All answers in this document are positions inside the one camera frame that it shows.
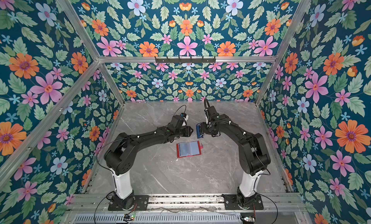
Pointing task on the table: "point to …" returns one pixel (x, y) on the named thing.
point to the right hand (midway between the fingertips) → (207, 128)
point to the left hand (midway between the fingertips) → (193, 128)
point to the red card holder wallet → (189, 149)
